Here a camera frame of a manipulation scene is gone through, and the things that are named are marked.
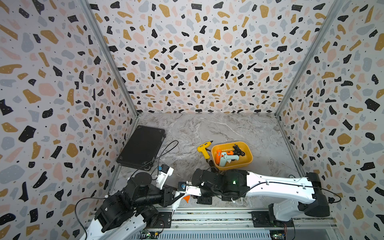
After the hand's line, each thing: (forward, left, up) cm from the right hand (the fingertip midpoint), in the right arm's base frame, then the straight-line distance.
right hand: (192, 192), depth 64 cm
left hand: (-2, +3, +4) cm, 5 cm away
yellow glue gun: (+33, -3, -17) cm, 38 cm away
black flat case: (+32, +37, -18) cm, 52 cm away
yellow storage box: (+25, -29, -18) cm, 42 cm away
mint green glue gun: (+26, -17, -16) cm, 35 cm away
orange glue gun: (+30, -14, -18) cm, 37 cm away
